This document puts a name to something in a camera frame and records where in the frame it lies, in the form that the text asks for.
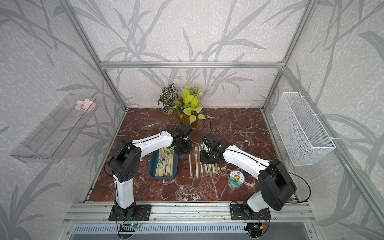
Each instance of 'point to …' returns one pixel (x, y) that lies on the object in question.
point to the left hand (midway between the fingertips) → (192, 152)
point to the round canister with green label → (236, 179)
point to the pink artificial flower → (87, 105)
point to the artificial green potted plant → (185, 103)
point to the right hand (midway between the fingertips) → (201, 159)
